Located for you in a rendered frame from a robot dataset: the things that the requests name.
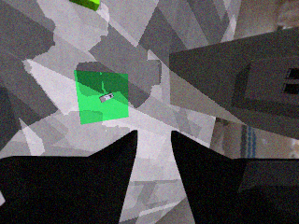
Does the green block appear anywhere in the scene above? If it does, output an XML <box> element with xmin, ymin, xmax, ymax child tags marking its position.
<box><xmin>69</xmin><ymin>0</ymin><xmax>99</xmax><ymax>11</ymax></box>

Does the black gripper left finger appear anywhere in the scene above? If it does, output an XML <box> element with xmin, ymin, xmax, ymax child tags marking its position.
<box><xmin>0</xmin><ymin>130</ymin><xmax>138</xmax><ymax>224</ymax></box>

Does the black panel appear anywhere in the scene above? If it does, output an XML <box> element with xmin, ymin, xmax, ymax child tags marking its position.
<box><xmin>169</xmin><ymin>26</ymin><xmax>299</xmax><ymax>140</ymax></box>

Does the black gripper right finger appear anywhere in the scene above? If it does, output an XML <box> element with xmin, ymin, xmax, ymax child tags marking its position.
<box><xmin>171</xmin><ymin>131</ymin><xmax>299</xmax><ymax>224</ymax></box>

